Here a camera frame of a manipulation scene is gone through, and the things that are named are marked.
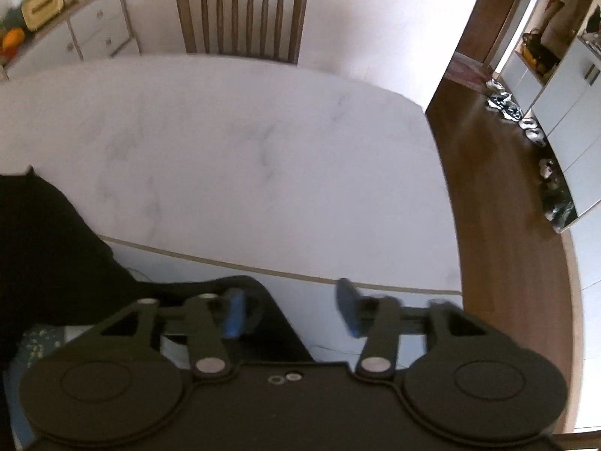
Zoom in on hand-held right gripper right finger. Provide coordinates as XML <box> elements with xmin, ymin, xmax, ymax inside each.
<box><xmin>334</xmin><ymin>278</ymin><xmax>517</xmax><ymax>379</ymax></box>

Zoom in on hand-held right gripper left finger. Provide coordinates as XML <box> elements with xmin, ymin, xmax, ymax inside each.
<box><xmin>89</xmin><ymin>286</ymin><xmax>248</xmax><ymax>379</ymax></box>

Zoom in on black t-shirt with pink print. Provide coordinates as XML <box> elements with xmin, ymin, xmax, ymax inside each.
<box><xmin>0</xmin><ymin>166</ymin><xmax>316</xmax><ymax>372</ymax></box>

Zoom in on round floral placemat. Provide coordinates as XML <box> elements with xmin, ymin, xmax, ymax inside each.
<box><xmin>19</xmin><ymin>326</ymin><xmax>64</xmax><ymax>369</ymax></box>

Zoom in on dark floor item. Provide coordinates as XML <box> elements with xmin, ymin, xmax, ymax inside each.
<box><xmin>544</xmin><ymin>182</ymin><xmax>577</xmax><ymax>235</ymax></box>

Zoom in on reddish door rug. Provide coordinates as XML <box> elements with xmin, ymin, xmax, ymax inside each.
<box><xmin>446</xmin><ymin>54</ymin><xmax>495</xmax><ymax>88</ymax></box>

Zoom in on white tall cabinets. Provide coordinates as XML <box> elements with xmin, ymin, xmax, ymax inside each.
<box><xmin>498</xmin><ymin>33</ymin><xmax>601</xmax><ymax>233</ymax></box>

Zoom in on wooden slat-back chair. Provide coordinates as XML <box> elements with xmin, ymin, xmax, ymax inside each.
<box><xmin>174</xmin><ymin>0</ymin><xmax>311</xmax><ymax>65</ymax></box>

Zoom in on white drawer sideboard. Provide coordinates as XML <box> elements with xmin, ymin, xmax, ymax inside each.
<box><xmin>0</xmin><ymin>0</ymin><xmax>142</xmax><ymax>80</ymax></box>

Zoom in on orange bag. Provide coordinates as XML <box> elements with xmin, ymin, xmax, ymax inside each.
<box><xmin>521</xmin><ymin>33</ymin><xmax>560</xmax><ymax>77</ymax></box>

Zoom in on brown wooden door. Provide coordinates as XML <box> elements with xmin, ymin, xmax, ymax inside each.
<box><xmin>456</xmin><ymin>0</ymin><xmax>537</xmax><ymax>72</ymax></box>

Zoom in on orange round item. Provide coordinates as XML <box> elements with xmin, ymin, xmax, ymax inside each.
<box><xmin>2</xmin><ymin>28</ymin><xmax>25</xmax><ymax>53</ymax></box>

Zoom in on yellow tissue box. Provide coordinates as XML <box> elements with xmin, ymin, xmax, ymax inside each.
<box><xmin>21</xmin><ymin>0</ymin><xmax>65</xmax><ymax>30</ymax></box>

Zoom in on brown hanging coat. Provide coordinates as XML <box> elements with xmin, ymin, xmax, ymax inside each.
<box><xmin>540</xmin><ymin>0</ymin><xmax>597</xmax><ymax>47</ymax></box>

